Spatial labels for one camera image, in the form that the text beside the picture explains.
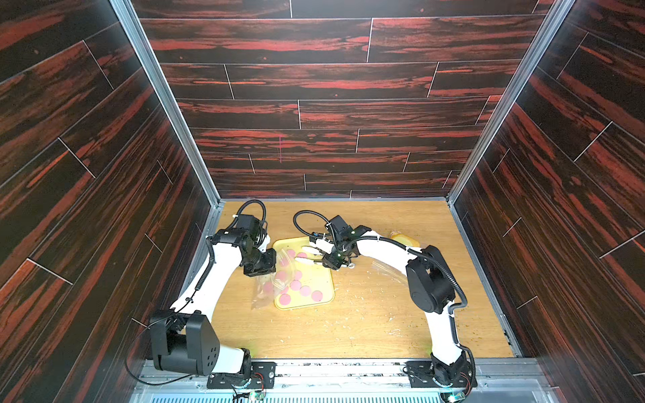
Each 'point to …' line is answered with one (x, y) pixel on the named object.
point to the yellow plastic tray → (316, 276)
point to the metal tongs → (318, 252)
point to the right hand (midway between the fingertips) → (332, 254)
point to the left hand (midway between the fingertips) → (277, 268)
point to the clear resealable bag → (280, 279)
